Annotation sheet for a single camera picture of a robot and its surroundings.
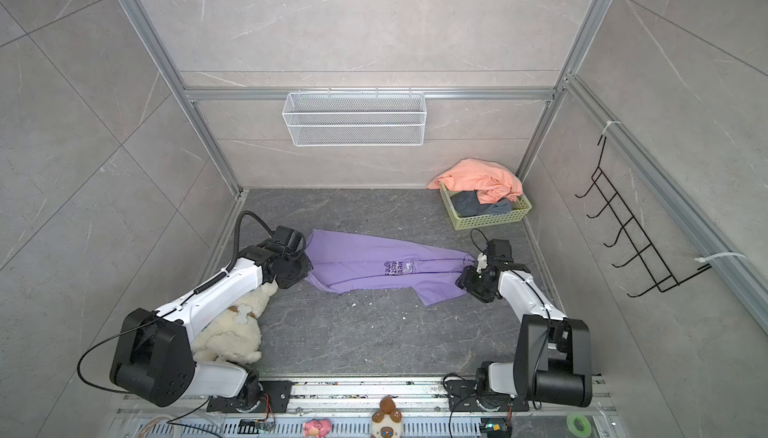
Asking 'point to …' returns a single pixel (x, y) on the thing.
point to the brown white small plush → (386, 423)
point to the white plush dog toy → (237, 338)
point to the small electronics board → (254, 426)
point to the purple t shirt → (347, 263)
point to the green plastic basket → (520, 208)
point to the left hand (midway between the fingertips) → (309, 262)
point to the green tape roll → (570, 419)
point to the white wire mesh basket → (356, 119)
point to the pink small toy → (317, 427)
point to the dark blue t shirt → (467, 203)
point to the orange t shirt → (489, 180)
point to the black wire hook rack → (630, 226)
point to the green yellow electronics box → (495, 427)
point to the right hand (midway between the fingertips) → (464, 281)
